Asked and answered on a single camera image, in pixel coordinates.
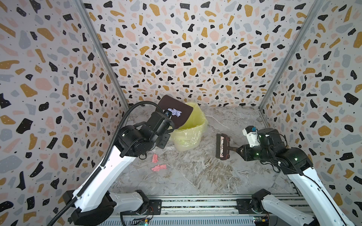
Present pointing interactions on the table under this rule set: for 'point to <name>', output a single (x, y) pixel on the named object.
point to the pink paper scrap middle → (155, 158)
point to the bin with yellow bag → (190, 135)
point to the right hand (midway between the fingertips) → (236, 148)
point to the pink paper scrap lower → (158, 167)
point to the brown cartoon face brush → (222, 147)
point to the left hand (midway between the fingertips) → (161, 131)
